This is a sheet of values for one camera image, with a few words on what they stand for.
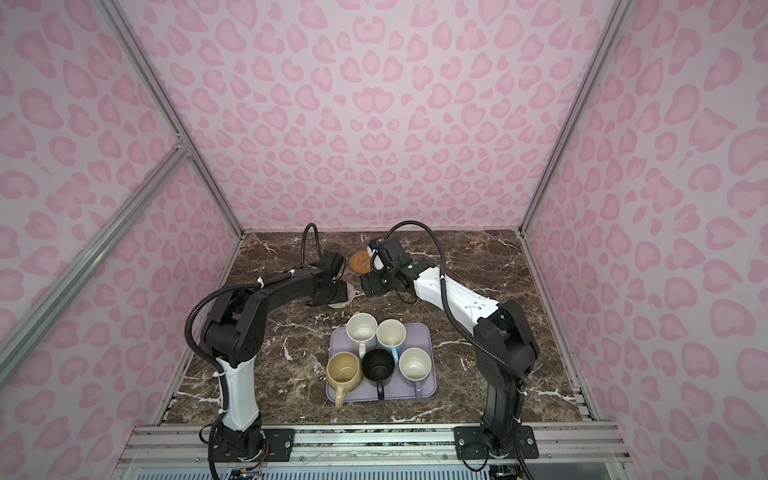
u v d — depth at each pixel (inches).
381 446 29.5
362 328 36.0
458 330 18.1
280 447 29.0
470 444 28.8
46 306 21.7
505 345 18.5
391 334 34.7
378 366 32.9
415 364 33.1
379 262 29.3
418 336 35.9
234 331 20.9
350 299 37.8
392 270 25.7
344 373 33.0
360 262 43.3
